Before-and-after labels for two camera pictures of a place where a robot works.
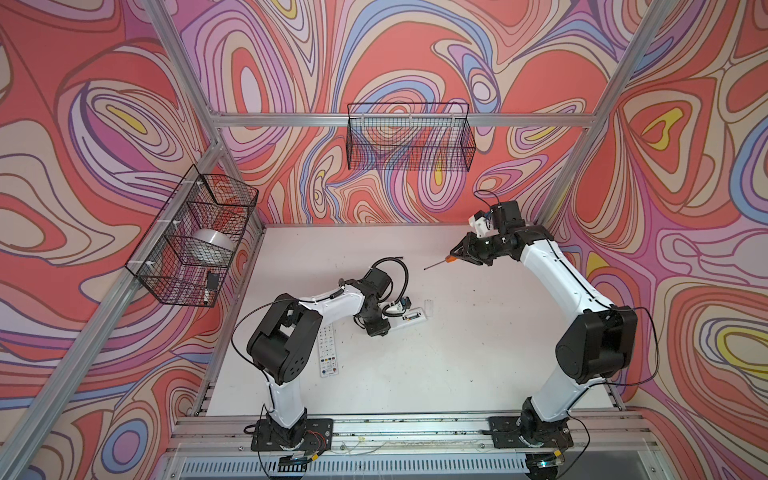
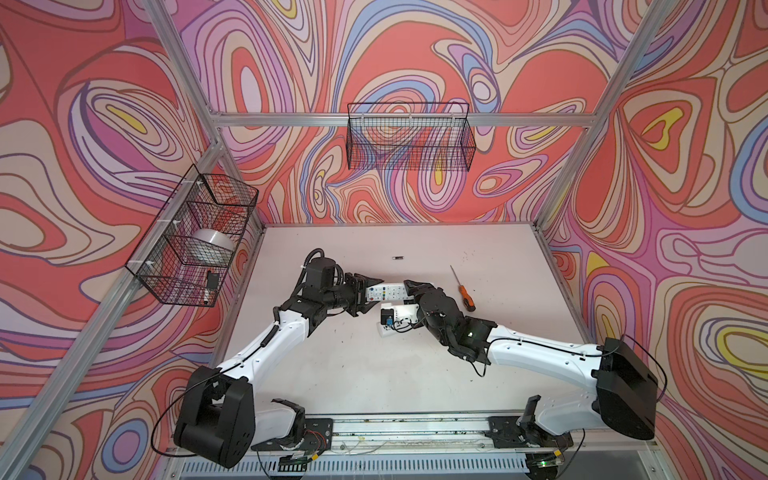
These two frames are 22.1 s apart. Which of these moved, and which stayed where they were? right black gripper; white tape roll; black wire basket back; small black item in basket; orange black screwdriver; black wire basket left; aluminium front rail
Moved: right black gripper; orange black screwdriver
Stayed: black wire basket back; aluminium front rail; small black item in basket; black wire basket left; white tape roll
